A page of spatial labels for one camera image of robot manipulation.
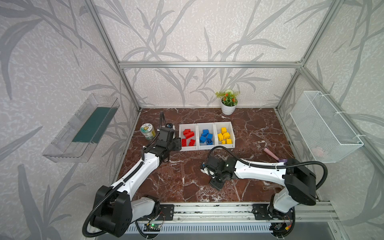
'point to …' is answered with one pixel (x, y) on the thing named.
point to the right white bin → (218, 126)
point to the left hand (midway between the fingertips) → (178, 136)
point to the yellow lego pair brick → (229, 141)
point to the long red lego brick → (184, 142)
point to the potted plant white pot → (229, 101)
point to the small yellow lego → (223, 142)
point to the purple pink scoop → (279, 159)
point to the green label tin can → (148, 131)
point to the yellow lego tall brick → (220, 136)
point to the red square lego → (186, 131)
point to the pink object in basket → (317, 151)
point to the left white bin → (193, 127)
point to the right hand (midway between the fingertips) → (214, 176)
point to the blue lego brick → (205, 131)
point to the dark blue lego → (209, 141)
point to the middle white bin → (211, 127)
